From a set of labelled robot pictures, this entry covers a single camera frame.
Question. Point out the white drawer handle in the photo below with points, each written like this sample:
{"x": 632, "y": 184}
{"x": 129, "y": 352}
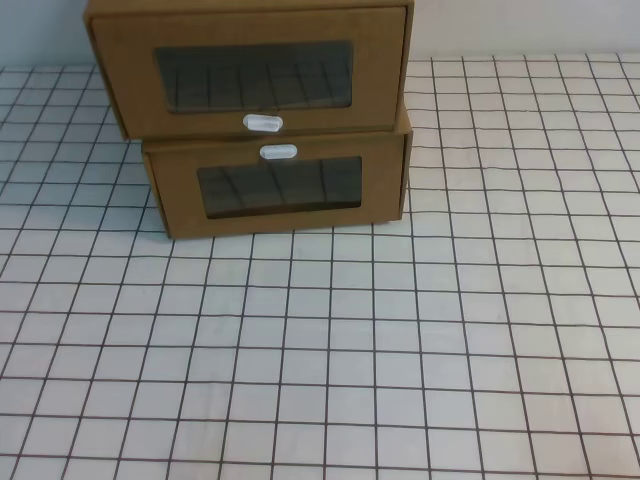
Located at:
{"x": 278, "y": 151}
{"x": 263, "y": 123}

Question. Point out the lower brown cardboard shoebox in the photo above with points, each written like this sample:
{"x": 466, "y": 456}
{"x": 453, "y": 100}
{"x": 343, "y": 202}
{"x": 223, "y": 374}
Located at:
{"x": 206, "y": 188}

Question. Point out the white grid tablecloth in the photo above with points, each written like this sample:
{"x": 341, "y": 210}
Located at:
{"x": 491, "y": 333}

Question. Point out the upper brown shoebox sleeve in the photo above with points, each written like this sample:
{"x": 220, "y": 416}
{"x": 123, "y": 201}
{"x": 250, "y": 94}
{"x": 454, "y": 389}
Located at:
{"x": 405, "y": 60}

